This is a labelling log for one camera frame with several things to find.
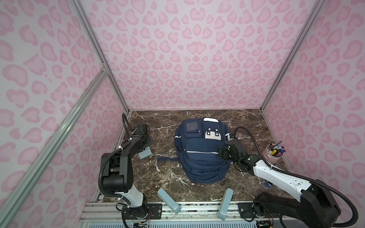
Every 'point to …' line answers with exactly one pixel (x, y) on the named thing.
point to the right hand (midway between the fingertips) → (224, 148)
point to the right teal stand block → (225, 204)
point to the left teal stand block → (173, 204)
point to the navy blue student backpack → (197, 142)
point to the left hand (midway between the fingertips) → (143, 141)
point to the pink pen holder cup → (273, 153)
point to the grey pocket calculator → (146, 153)
